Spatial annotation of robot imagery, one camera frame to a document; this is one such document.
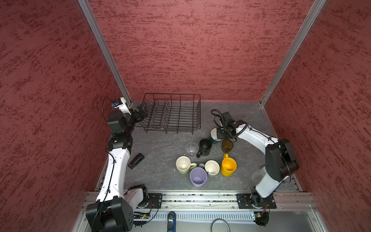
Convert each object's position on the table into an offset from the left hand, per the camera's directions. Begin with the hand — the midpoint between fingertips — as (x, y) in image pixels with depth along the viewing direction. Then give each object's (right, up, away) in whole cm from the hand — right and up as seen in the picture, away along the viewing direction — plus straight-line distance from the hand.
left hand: (139, 108), depth 74 cm
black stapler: (-6, -31, +11) cm, 34 cm away
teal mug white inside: (+42, -18, +13) cm, 47 cm away
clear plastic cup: (+28, -25, +15) cm, 40 cm away
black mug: (+37, -23, +16) cm, 46 cm away
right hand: (+47, -18, +18) cm, 53 cm away
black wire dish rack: (+18, -1, +36) cm, 41 cm away
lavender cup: (+31, -39, +7) cm, 50 cm away
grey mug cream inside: (+40, -34, +9) cm, 53 cm away
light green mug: (+23, -34, +12) cm, 43 cm away
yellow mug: (+50, -34, +10) cm, 62 cm away
